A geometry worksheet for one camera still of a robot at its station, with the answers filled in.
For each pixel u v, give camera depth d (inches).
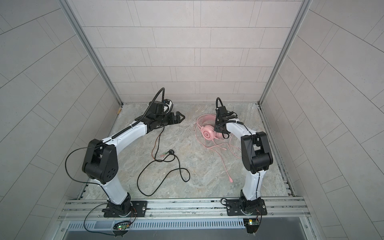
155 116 27.3
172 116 30.3
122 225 25.3
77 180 18.2
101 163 18.0
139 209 27.8
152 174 32.5
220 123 28.9
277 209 28.2
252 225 26.8
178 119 30.6
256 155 19.6
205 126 36.7
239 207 27.9
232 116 27.5
